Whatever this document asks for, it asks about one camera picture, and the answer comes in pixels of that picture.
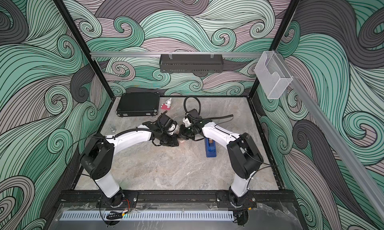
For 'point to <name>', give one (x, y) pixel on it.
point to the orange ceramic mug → (181, 141)
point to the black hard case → (138, 104)
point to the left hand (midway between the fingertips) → (179, 143)
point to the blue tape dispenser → (210, 147)
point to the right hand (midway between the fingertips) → (175, 137)
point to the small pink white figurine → (166, 106)
